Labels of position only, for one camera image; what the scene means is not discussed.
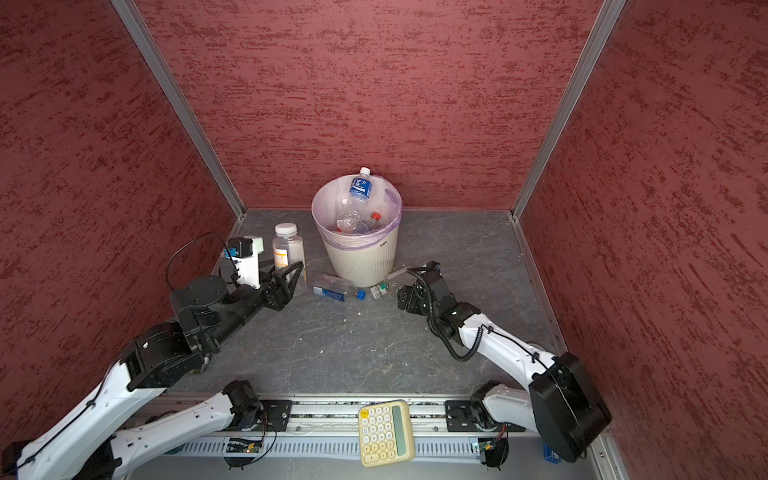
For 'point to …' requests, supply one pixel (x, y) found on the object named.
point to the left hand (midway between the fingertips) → (293, 269)
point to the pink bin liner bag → (330, 197)
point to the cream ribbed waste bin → (366, 267)
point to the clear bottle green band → (397, 279)
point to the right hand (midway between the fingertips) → (407, 301)
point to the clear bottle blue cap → (336, 288)
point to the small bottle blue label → (353, 217)
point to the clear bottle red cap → (376, 222)
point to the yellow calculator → (385, 433)
